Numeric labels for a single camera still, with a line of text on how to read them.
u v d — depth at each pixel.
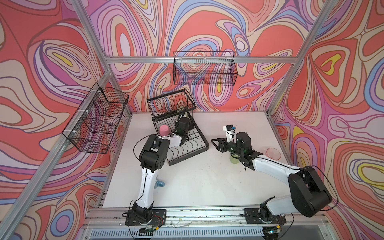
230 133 0.75
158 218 0.72
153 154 0.59
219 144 0.77
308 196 0.43
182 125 0.82
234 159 0.74
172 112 0.98
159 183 0.78
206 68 0.98
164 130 0.93
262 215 0.68
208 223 0.73
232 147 0.73
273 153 0.90
